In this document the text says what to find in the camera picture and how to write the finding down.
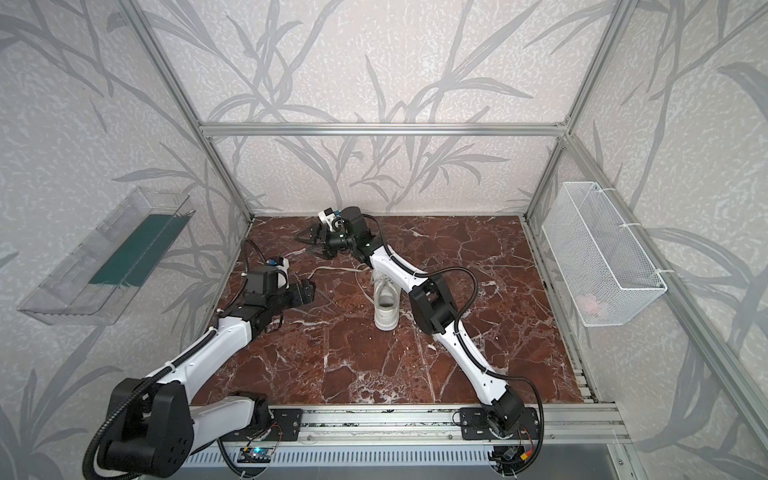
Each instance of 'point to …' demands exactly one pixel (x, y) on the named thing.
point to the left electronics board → (255, 455)
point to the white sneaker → (387, 297)
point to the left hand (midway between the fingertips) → (307, 277)
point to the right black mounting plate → (474, 425)
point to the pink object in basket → (589, 302)
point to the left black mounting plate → (284, 425)
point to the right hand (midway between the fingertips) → (302, 236)
